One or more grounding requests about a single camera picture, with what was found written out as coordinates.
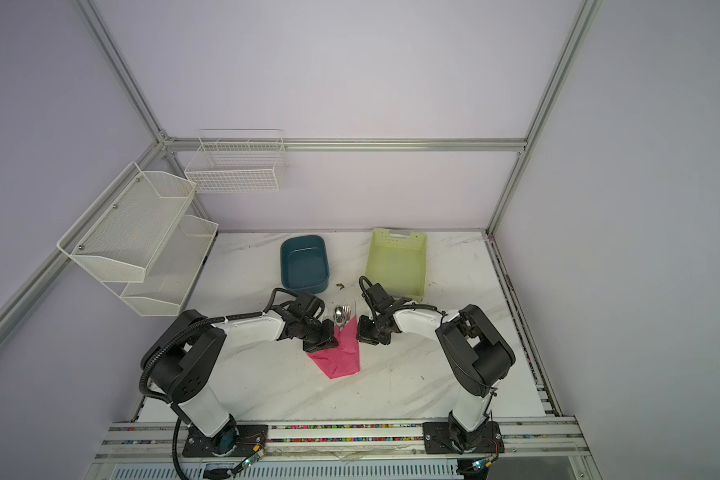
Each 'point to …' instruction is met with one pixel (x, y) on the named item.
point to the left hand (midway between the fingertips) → (337, 345)
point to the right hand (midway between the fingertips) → (357, 337)
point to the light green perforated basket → (398, 263)
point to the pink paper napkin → (343, 359)
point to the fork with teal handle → (347, 310)
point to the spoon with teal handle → (339, 316)
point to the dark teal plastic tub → (304, 264)
